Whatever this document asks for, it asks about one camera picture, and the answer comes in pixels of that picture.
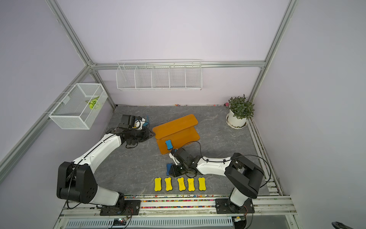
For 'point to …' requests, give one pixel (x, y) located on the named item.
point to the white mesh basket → (78, 109)
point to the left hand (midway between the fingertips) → (154, 135)
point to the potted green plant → (241, 110)
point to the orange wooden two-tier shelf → (181, 131)
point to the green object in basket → (92, 102)
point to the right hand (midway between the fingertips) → (170, 171)
